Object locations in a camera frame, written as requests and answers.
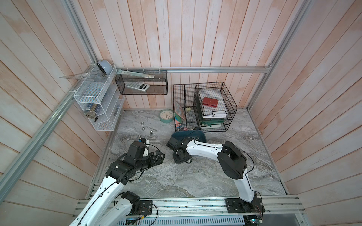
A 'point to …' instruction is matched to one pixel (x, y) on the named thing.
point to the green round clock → (166, 116)
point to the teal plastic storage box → (197, 135)
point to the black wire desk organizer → (208, 106)
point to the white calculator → (140, 86)
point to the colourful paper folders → (179, 115)
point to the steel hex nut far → (142, 123)
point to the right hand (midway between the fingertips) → (179, 159)
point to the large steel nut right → (151, 132)
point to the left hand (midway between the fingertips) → (158, 160)
